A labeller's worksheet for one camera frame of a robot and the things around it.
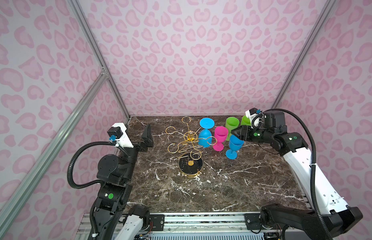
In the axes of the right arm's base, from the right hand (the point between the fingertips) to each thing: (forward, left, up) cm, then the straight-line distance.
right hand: (235, 130), depth 69 cm
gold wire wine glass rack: (-1, +22, -30) cm, 37 cm away
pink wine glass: (+10, +4, -16) cm, 19 cm away
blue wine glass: (+3, -4, -17) cm, 18 cm away
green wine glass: (+24, -6, -21) cm, 32 cm away
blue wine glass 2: (+5, +13, -12) cm, 18 cm away
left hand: (-7, +40, +13) cm, 43 cm away
